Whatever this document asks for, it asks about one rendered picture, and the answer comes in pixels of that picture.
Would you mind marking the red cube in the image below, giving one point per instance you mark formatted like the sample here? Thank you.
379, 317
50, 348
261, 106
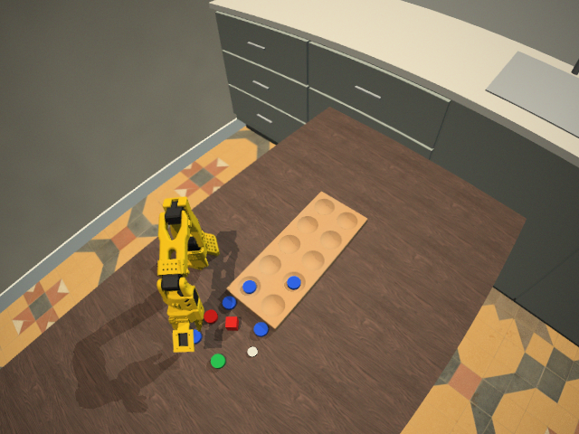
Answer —
232, 323

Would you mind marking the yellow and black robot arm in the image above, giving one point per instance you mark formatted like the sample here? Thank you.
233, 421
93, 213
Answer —
171, 284

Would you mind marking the green disc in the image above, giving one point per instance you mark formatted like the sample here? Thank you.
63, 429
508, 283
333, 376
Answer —
218, 361

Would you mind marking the red disc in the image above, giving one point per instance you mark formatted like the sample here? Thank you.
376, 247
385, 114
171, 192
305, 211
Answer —
210, 316

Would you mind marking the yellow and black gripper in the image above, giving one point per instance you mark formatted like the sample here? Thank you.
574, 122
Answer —
183, 338

